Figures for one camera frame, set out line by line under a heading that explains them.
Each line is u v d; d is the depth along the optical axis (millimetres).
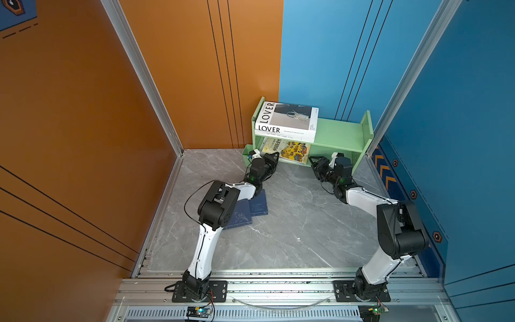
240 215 916
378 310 696
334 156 867
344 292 725
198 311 709
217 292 740
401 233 477
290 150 1012
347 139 898
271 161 896
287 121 875
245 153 1075
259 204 965
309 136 841
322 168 822
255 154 939
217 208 599
